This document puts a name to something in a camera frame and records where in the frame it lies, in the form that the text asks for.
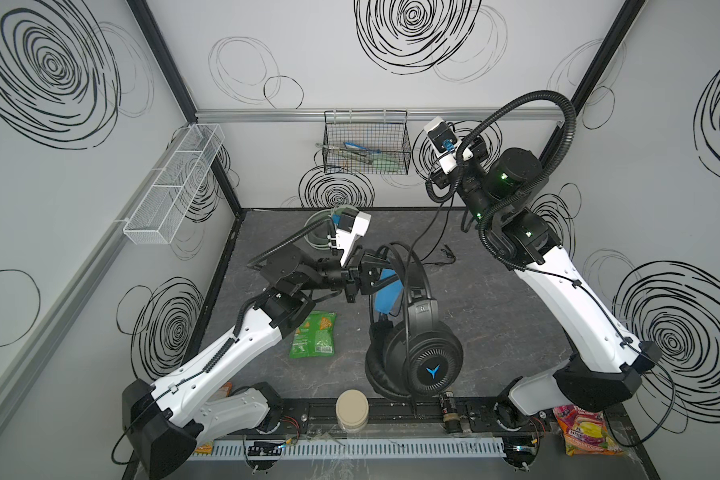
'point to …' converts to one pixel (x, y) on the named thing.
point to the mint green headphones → (331, 211)
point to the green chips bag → (315, 335)
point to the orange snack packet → (205, 448)
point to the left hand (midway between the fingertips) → (405, 282)
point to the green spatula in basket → (376, 162)
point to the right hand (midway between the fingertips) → (442, 122)
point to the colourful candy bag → (585, 431)
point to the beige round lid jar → (352, 409)
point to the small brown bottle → (451, 417)
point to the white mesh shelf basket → (158, 216)
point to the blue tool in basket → (355, 146)
